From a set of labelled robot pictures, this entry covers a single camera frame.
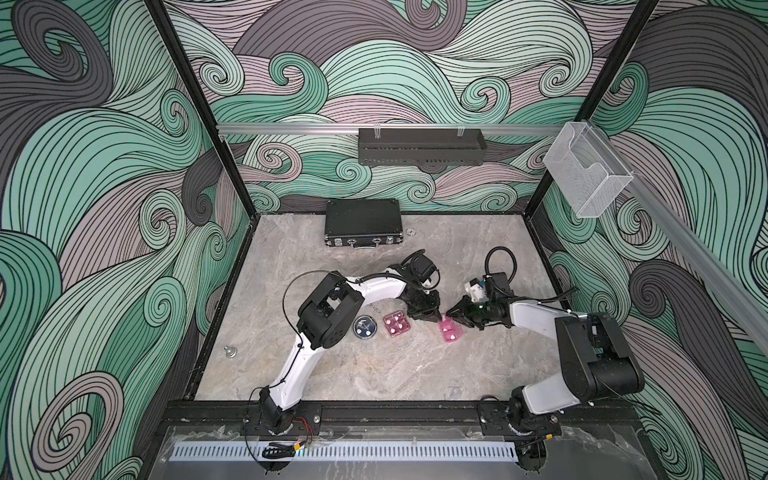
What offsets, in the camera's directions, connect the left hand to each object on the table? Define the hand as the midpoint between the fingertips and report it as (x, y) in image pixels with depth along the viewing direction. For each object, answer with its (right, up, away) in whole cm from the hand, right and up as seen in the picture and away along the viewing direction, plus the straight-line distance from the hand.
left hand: (444, 317), depth 88 cm
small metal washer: (-7, +26, +27) cm, 38 cm away
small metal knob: (-62, -9, -5) cm, 63 cm away
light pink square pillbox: (+2, -4, 0) cm, 4 cm away
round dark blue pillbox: (-24, -3, 0) cm, 24 cm away
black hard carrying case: (-26, +30, +28) cm, 49 cm away
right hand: (+1, 0, +2) cm, 3 cm away
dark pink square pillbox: (-14, -2, +1) cm, 15 cm away
